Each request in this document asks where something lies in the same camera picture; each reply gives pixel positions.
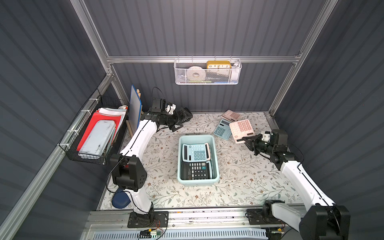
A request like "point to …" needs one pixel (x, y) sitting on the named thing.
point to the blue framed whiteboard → (135, 109)
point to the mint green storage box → (199, 148)
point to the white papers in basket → (121, 111)
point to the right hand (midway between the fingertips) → (246, 137)
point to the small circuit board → (147, 233)
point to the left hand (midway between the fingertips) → (190, 120)
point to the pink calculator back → (231, 115)
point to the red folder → (98, 117)
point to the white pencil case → (98, 138)
